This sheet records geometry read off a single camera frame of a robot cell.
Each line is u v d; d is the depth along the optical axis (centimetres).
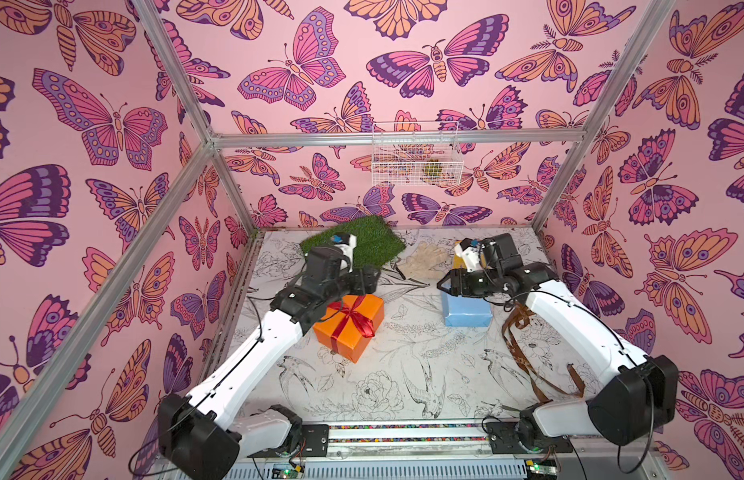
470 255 75
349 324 83
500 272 60
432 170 94
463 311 89
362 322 83
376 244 113
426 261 109
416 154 95
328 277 57
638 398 40
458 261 74
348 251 67
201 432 37
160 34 72
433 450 73
